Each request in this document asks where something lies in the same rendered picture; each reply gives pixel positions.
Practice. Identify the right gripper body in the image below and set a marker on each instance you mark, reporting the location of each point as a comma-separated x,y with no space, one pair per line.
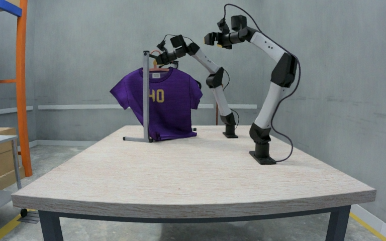
166,58

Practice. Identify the purple t-shirt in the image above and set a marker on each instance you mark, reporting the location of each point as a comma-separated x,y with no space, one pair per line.
172,95

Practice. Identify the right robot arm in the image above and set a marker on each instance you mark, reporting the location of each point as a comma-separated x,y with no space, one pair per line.
213,81

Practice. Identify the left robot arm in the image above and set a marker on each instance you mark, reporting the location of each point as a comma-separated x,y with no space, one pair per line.
282,77

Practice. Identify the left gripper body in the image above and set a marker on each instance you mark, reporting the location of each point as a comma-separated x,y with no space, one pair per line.
223,40

